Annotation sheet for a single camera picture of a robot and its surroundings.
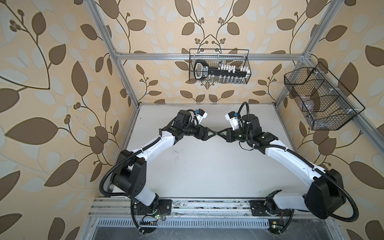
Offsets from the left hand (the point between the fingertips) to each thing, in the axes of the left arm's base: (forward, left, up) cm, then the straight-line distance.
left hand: (210, 129), depth 79 cm
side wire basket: (+7, -56, +14) cm, 58 cm away
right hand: (-2, -5, -1) cm, 5 cm away
